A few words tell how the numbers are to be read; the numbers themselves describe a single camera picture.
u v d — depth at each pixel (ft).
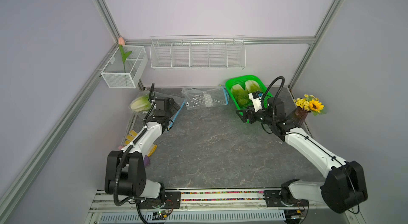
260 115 2.34
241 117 2.42
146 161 2.83
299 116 2.90
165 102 2.23
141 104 3.28
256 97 2.31
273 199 2.43
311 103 2.59
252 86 3.59
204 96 3.76
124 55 2.96
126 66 2.91
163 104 2.19
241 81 3.82
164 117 2.15
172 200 2.43
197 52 3.33
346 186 1.32
